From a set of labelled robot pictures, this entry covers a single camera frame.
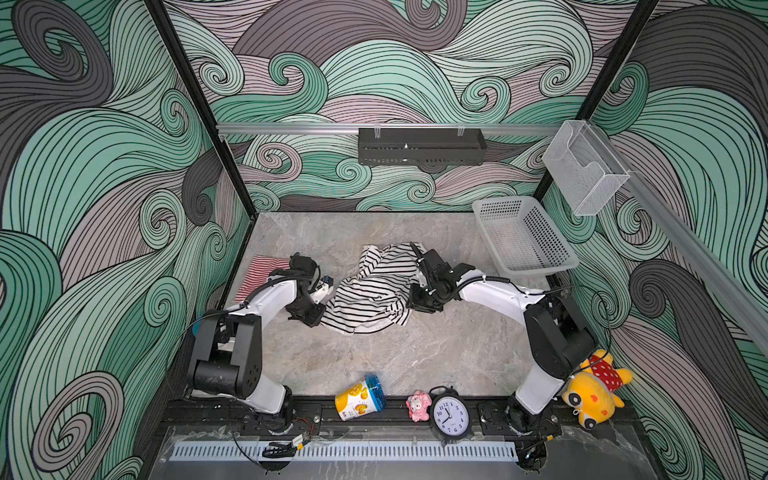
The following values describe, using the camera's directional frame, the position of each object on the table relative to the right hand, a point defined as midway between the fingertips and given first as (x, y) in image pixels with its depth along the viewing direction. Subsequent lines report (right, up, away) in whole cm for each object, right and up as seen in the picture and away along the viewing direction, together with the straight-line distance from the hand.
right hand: (408, 306), depth 89 cm
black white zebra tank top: (-9, +3, +4) cm, 11 cm away
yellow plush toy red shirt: (+42, -17, -18) cm, 49 cm away
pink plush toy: (+1, -21, -16) cm, 26 cm away
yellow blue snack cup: (-13, -18, -19) cm, 29 cm away
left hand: (-29, -3, 0) cm, 29 cm away
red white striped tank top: (-50, +10, +13) cm, 53 cm away
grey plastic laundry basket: (+45, +21, +23) cm, 55 cm away
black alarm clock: (+8, -23, -17) cm, 30 cm away
